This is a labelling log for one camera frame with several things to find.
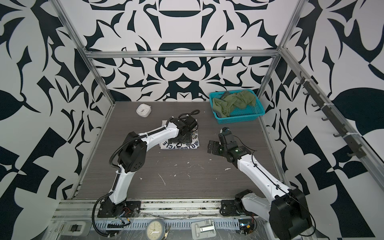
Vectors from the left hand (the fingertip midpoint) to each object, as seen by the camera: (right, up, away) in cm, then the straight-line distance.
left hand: (183, 136), depth 94 cm
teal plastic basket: (+49, +15, +21) cm, 56 cm away
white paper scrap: (+26, -18, -7) cm, 32 cm away
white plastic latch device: (+11, -38, -27) cm, 47 cm away
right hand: (+19, -4, -10) cm, 21 cm away
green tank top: (+30, +21, +12) cm, 38 cm away
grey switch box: (-45, -36, -28) cm, 64 cm away
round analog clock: (-11, -37, -28) cm, 48 cm away
